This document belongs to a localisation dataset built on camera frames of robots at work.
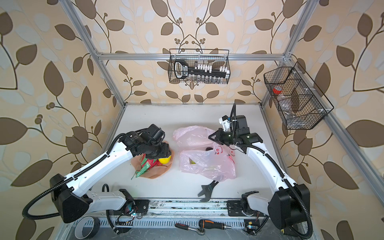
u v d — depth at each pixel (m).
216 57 0.91
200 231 0.67
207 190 0.79
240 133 0.61
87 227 0.69
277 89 0.88
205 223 0.68
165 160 0.74
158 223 0.71
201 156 0.71
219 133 0.68
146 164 0.81
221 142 0.68
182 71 0.85
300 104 0.74
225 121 0.73
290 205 0.39
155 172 0.85
